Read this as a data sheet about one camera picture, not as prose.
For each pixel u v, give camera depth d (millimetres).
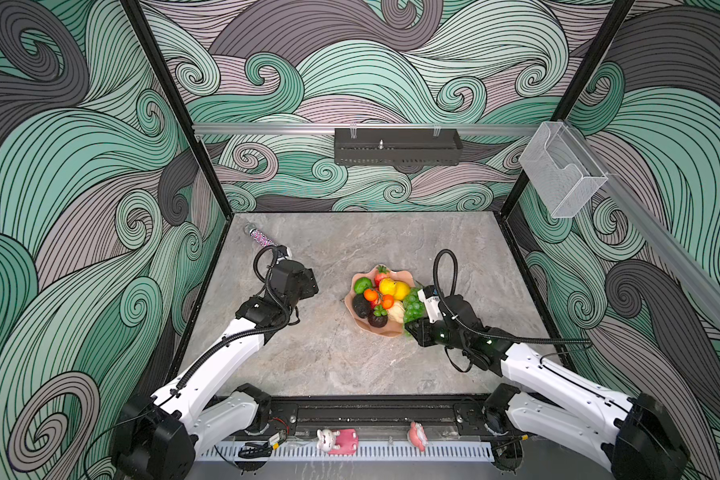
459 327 600
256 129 1795
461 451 698
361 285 901
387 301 856
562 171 797
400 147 945
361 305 858
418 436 668
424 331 696
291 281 604
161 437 372
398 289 901
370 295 852
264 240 1069
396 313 860
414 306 815
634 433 391
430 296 717
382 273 922
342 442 696
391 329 861
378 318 842
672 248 582
